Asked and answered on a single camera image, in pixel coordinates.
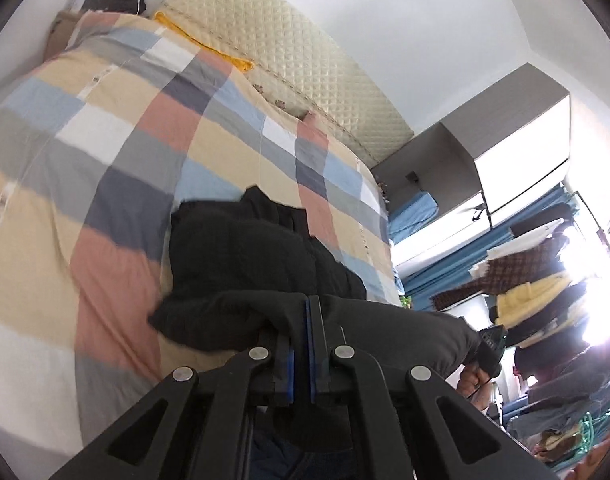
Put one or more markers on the yellow pillow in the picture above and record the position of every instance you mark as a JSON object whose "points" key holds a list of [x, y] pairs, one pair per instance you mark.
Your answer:
{"points": [[242, 64]]}

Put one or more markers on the yellow fluffy garment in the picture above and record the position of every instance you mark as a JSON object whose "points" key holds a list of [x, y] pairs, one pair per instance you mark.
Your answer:
{"points": [[521, 302]]}

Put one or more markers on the blue cloth covered chair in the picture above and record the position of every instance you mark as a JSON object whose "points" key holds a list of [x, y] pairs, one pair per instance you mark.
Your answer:
{"points": [[410, 218]]}

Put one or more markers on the person's right hand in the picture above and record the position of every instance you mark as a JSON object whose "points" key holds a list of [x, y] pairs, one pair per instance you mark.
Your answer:
{"points": [[475, 384]]}

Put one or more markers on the wooden nightstand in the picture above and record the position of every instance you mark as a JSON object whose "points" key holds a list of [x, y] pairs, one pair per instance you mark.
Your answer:
{"points": [[60, 33]]}

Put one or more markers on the floral pillow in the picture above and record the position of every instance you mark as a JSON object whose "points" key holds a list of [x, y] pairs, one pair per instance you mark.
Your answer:
{"points": [[281, 94]]}

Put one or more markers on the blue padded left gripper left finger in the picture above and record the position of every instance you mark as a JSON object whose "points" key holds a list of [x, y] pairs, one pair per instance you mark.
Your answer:
{"points": [[271, 370]]}

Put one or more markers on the blue curtain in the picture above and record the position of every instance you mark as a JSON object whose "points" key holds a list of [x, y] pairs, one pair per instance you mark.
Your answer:
{"points": [[453, 270]]}

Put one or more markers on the black puffer jacket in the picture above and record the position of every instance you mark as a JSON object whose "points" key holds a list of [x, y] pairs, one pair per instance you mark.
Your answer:
{"points": [[223, 254]]}

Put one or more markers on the white hanging garment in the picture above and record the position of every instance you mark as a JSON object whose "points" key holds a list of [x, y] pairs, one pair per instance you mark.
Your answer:
{"points": [[522, 243]]}

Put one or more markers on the dark blue trouser leg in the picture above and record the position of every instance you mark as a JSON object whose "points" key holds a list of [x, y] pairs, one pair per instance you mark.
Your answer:
{"points": [[273, 458]]}

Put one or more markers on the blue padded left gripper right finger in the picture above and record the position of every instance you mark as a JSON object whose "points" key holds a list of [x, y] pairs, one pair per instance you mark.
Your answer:
{"points": [[345, 376]]}

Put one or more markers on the grey white wardrobe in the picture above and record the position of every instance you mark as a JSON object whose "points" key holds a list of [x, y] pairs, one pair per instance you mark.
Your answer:
{"points": [[484, 162]]}

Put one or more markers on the brown checkered hanging garment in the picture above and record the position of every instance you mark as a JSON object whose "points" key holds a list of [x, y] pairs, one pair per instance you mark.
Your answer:
{"points": [[507, 272]]}

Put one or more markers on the cream quilted headboard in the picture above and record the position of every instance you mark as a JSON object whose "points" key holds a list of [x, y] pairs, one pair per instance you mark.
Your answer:
{"points": [[284, 42]]}

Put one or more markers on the plaid patchwork bed quilt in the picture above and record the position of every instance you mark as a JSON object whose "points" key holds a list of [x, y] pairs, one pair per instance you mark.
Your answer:
{"points": [[97, 147]]}

